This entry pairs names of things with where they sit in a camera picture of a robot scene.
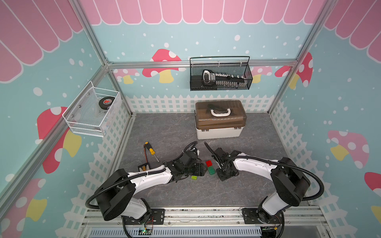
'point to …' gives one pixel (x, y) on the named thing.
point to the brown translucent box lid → (220, 114)
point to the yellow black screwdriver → (152, 151)
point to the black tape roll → (104, 102)
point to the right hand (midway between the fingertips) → (223, 176)
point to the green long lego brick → (211, 170)
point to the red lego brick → (209, 163)
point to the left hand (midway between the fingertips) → (202, 171)
